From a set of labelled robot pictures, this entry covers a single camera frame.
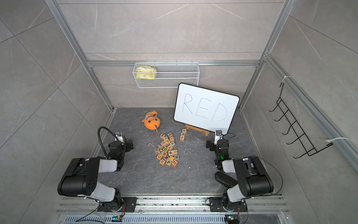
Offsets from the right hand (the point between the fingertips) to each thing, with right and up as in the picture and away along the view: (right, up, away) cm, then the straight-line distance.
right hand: (216, 137), depth 93 cm
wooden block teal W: (-27, -12, -5) cm, 30 cm away
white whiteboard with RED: (-8, +19, +1) cm, 21 cm away
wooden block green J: (-35, -1, +5) cm, 36 cm away
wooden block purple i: (-38, 0, +6) cm, 38 cm away
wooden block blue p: (-23, +1, +8) cm, 24 cm away
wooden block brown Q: (-28, -10, -3) cm, 30 cm away
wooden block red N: (-28, -15, -7) cm, 33 cm away
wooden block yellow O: (-30, -13, -5) cm, 34 cm away
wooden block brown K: (-36, -15, -7) cm, 40 cm away
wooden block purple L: (-39, -6, +1) cm, 39 cm away
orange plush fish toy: (-46, +11, +8) cm, 48 cm away
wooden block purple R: (-34, -13, -5) cm, 36 cm away
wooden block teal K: (-30, -5, +2) cm, 31 cm away
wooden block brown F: (-22, +4, +8) cm, 24 cm away
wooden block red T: (-34, -3, +2) cm, 34 cm away
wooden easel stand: (-6, +3, +5) cm, 9 cm away
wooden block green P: (-32, -15, -7) cm, 36 cm away
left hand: (-64, -1, 0) cm, 64 cm away
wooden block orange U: (-39, -12, -5) cm, 41 cm away
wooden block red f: (-23, -1, +5) cm, 24 cm away
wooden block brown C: (-32, +1, +7) cm, 33 cm away
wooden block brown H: (-31, -2, +4) cm, 31 cm away
